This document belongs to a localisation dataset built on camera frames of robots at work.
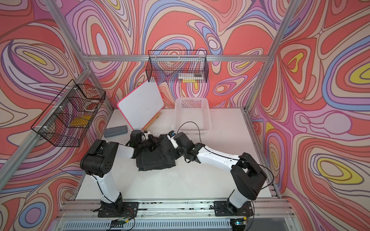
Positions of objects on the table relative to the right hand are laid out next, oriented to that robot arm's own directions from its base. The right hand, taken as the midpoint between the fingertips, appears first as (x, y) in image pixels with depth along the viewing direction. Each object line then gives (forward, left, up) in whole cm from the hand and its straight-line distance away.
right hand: (174, 152), depth 85 cm
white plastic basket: (+37, -13, -9) cm, 41 cm away
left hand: (+11, +7, -2) cm, 13 cm away
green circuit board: (-33, +28, -10) cm, 45 cm away
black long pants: (0, +7, -4) cm, 8 cm away
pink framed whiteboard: (+21, +18, +19) cm, 34 cm away
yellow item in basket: (+7, +45, +23) cm, 52 cm away
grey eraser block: (+21, +43, -4) cm, 48 cm away
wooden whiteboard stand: (+29, +18, -4) cm, 34 cm away
